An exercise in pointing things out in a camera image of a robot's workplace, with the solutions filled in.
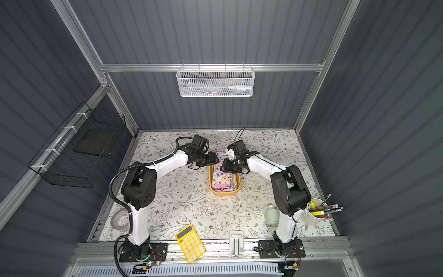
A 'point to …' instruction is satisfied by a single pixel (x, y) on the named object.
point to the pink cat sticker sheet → (223, 182)
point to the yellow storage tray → (222, 194)
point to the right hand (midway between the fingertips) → (224, 168)
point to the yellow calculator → (190, 243)
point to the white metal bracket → (236, 243)
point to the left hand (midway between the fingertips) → (218, 163)
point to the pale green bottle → (271, 216)
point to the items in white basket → (232, 90)
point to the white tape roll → (119, 220)
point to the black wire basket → (74, 153)
